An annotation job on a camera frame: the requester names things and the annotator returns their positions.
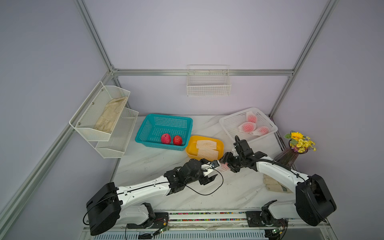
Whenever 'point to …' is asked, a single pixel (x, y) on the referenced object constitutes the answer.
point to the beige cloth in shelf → (112, 111)
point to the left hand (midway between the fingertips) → (211, 168)
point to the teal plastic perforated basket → (155, 125)
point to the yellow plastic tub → (192, 151)
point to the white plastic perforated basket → (264, 126)
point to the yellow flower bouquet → (299, 143)
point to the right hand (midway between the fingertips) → (222, 165)
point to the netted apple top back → (252, 118)
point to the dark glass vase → (287, 157)
